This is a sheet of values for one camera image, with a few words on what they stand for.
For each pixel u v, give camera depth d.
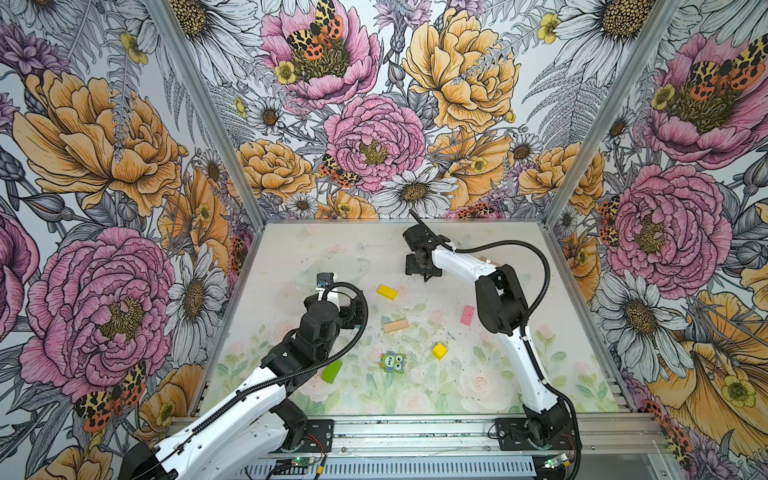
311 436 0.73
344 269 1.08
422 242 0.86
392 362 0.85
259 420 0.61
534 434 0.66
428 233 0.87
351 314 0.62
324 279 0.65
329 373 0.83
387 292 1.02
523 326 0.63
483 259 0.69
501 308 0.63
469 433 0.76
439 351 0.87
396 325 0.94
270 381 0.50
